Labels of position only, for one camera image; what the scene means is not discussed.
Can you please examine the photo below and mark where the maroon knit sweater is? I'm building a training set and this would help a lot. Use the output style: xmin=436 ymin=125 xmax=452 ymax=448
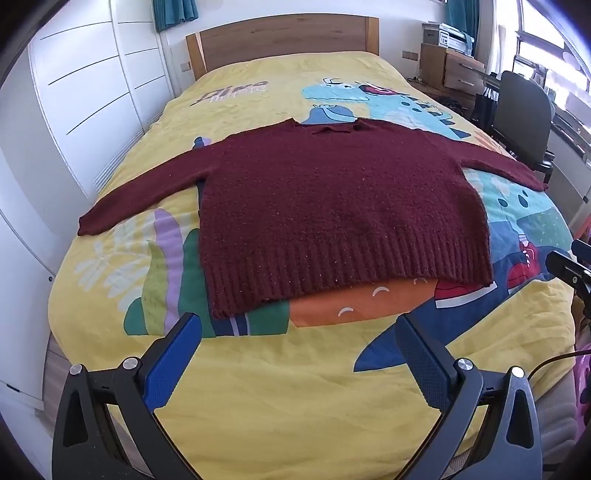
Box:
xmin=78 ymin=117 xmax=549 ymax=320

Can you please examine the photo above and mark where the yellow dinosaur print duvet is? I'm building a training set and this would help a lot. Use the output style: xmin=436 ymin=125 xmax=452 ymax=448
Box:
xmin=47 ymin=51 xmax=579 ymax=480

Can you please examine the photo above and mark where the wooden headboard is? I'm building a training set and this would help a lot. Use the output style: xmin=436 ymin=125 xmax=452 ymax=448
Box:
xmin=185 ymin=17 xmax=380 ymax=81

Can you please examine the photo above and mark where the white printer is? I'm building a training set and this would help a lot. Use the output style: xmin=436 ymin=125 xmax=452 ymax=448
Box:
xmin=422 ymin=22 xmax=476 ymax=58

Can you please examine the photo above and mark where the black office chair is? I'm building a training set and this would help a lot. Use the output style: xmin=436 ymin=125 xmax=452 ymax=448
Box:
xmin=488 ymin=71 xmax=556 ymax=186

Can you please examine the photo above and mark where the black cable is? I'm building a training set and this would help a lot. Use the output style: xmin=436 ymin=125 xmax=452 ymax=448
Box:
xmin=526 ymin=351 xmax=591 ymax=384

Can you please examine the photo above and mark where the pink cloth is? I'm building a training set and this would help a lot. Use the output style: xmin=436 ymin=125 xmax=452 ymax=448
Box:
xmin=571 ymin=342 xmax=591 ymax=418

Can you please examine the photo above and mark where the teal curtain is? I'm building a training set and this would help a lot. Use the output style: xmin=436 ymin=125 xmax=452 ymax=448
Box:
xmin=152 ymin=0 xmax=199 ymax=33
xmin=444 ymin=0 xmax=481 ymax=43

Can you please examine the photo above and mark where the white wardrobe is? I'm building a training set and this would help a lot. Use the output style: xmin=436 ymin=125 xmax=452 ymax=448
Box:
xmin=28 ymin=0 xmax=195 ymax=200

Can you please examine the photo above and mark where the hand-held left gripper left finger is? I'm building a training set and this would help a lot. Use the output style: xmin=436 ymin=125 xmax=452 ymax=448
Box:
xmin=52 ymin=312 xmax=218 ymax=480

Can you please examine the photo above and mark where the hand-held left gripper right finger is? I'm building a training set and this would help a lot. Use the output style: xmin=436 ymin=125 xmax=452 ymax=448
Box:
xmin=394 ymin=313 xmax=542 ymax=480

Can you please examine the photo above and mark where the black bag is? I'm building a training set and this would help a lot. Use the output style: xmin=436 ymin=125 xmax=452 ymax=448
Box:
xmin=475 ymin=91 xmax=498 ymax=131

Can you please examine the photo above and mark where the wooden nightstand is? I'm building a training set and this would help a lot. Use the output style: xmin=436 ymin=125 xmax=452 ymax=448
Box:
xmin=419 ymin=43 xmax=486 ymax=96

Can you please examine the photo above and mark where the window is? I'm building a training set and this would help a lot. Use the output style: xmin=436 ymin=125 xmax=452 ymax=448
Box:
xmin=494 ymin=0 xmax=591 ymax=118

